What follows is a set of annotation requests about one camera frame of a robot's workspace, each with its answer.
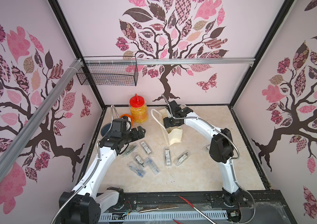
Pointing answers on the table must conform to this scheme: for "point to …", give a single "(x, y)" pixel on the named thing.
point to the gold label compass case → (139, 160)
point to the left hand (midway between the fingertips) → (139, 135)
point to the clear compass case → (182, 157)
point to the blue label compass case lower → (139, 171)
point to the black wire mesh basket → (108, 74)
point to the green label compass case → (129, 149)
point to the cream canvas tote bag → (174, 134)
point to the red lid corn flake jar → (139, 109)
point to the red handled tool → (192, 206)
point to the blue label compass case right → (154, 167)
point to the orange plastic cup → (131, 118)
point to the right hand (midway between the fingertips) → (167, 122)
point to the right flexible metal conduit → (231, 160)
